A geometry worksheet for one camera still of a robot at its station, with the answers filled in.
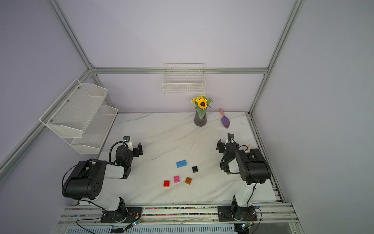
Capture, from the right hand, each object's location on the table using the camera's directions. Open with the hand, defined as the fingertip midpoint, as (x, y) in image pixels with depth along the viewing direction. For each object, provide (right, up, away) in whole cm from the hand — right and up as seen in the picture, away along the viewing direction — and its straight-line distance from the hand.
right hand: (228, 142), depth 99 cm
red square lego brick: (-40, -22, -17) cm, 48 cm away
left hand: (-64, -1, -4) cm, 65 cm away
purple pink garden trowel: (+2, +16, +16) cm, 22 cm away
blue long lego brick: (-32, -13, -8) cm, 35 cm away
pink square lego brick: (-34, -20, -14) cm, 42 cm away
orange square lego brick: (-28, -21, -15) cm, 38 cm away
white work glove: (+15, -3, 0) cm, 15 cm away
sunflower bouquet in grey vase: (-18, +27, -5) cm, 33 cm away
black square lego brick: (-23, -15, -11) cm, 30 cm away
